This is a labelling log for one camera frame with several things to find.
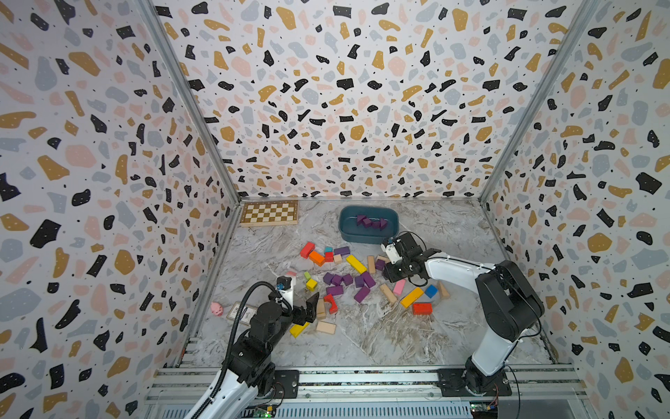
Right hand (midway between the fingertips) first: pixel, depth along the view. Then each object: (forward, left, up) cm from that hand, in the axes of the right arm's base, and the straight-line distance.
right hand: (388, 271), depth 95 cm
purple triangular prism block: (+22, +2, 0) cm, 22 cm away
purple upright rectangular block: (-3, +7, -2) cm, 8 cm away
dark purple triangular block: (+25, +11, 0) cm, 27 cm away
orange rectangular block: (+5, +27, 0) cm, 27 cm away
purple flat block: (+10, +18, -2) cm, 21 cm away
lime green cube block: (-2, +29, +1) cm, 29 cm away
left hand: (-14, +26, +10) cm, 31 cm away
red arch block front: (-14, +19, -2) cm, 24 cm away
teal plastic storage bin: (+22, +7, 0) cm, 24 cm away
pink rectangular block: (-6, -4, -1) cm, 7 cm away
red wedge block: (-13, -11, -2) cm, 17 cm away
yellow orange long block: (-9, -8, -2) cm, 12 cm away
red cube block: (+6, +22, 0) cm, 23 cm away
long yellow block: (+4, +12, -2) cm, 13 cm away
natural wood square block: (-20, +21, -2) cm, 29 cm away
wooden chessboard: (+27, +50, +2) cm, 57 cm away
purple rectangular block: (-8, +10, -3) cm, 13 cm away
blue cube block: (-7, -15, -2) cm, 16 cm away
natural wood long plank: (-8, 0, -2) cm, 8 cm away
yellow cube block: (-6, +27, 0) cm, 28 cm away
